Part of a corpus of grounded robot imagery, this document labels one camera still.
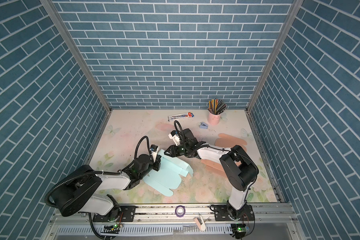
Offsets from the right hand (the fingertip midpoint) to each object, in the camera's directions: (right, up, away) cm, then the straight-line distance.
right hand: (164, 152), depth 85 cm
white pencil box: (+9, +22, +30) cm, 38 cm away
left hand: (-2, -3, +4) cm, 5 cm away
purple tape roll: (+9, -28, -10) cm, 31 cm away
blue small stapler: (+25, +15, +23) cm, 38 cm away
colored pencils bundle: (+35, +29, +21) cm, 50 cm away
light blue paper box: (+3, -15, +1) cm, 15 cm away
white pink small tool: (+19, -30, -16) cm, 39 cm away
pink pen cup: (+32, +19, +22) cm, 44 cm away
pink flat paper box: (+39, +5, +17) cm, 43 cm away
